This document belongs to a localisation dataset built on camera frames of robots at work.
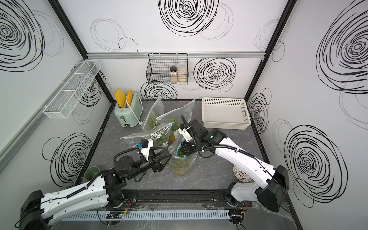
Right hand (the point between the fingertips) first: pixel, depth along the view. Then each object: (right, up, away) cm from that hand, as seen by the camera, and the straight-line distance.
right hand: (182, 150), depth 72 cm
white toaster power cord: (-32, +24, +39) cm, 56 cm away
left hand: (-7, 0, -5) cm, 8 cm away
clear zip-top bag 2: (-5, +16, +11) cm, 20 cm away
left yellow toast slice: (-43, +29, +24) cm, 57 cm away
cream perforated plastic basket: (+32, +18, +38) cm, 53 cm away
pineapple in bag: (-10, +7, +1) cm, 12 cm away
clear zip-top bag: (-4, +1, +3) cm, 6 cm away
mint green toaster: (-35, +16, +22) cm, 45 cm away
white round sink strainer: (+33, -17, +9) cm, 38 cm away
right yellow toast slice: (-35, +29, +22) cm, 51 cm away
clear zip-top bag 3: (-15, +19, +9) cm, 26 cm away
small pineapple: (-1, -7, +1) cm, 7 cm away
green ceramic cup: (-50, -13, +5) cm, 52 cm away
